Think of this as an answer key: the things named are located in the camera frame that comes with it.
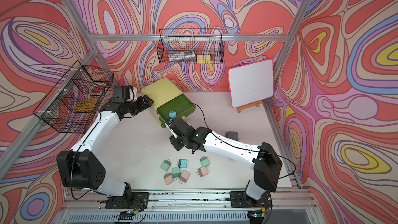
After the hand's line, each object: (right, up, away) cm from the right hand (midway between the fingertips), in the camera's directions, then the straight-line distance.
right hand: (176, 140), depth 77 cm
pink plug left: (-4, -20, +2) cm, 21 cm away
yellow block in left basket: (-42, +17, -6) cm, 45 cm away
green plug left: (-7, -15, +6) cm, 18 cm away
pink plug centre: (+4, -19, +1) cm, 20 cm away
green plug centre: (-1, -18, +3) cm, 18 cm away
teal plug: (-4, +13, +10) cm, 16 cm away
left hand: (-16, +19, +7) cm, 26 cm away
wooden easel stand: (+52, +19, +30) cm, 63 cm away
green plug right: (+14, -14, +8) cm, 21 cm away
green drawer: (+1, +18, +14) cm, 23 cm away
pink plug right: (+13, -17, +3) cm, 22 cm away
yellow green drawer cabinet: (-12, +25, +14) cm, 31 cm away
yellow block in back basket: (+14, +45, +14) cm, 49 cm away
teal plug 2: (+2, -14, +7) cm, 16 cm away
